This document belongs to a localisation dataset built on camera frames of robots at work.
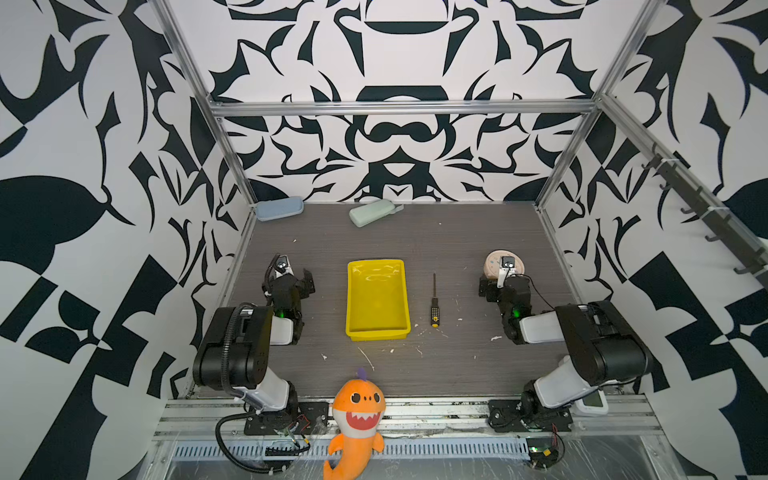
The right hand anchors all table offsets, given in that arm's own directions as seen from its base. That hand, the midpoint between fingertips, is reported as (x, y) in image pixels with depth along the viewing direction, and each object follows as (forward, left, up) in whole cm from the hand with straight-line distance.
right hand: (504, 272), depth 94 cm
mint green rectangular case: (+27, +44, -2) cm, 52 cm away
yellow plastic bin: (-7, +40, -5) cm, 41 cm away
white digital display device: (-36, -13, -2) cm, 38 cm away
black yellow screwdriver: (-10, +22, -5) cm, 25 cm away
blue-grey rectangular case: (+32, +80, -3) cm, 86 cm away
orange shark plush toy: (-37, +43, +3) cm, 57 cm away
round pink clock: (+6, +1, -4) cm, 7 cm away
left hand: (0, +67, +4) cm, 67 cm away
